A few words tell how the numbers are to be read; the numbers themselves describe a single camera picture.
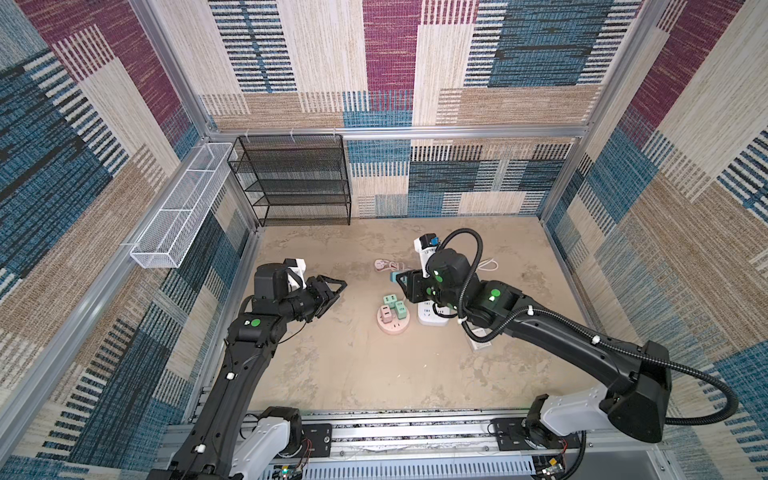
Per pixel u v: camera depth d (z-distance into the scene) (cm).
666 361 39
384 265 105
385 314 87
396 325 89
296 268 70
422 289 64
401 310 88
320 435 74
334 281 71
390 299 90
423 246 65
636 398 39
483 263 105
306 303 65
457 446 73
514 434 73
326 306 70
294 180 110
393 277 74
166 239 71
